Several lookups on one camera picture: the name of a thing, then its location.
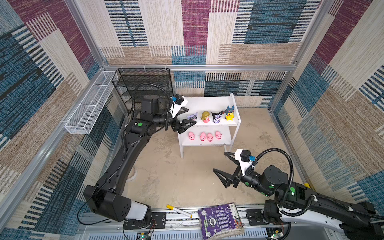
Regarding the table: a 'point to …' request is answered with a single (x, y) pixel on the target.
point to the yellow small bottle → (307, 185)
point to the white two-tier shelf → (228, 129)
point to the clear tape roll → (130, 179)
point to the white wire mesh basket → (83, 121)
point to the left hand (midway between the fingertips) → (190, 113)
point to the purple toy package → (220, 221)
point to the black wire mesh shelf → (125, 80)
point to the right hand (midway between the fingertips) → (220, 164)
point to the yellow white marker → (179, 211)
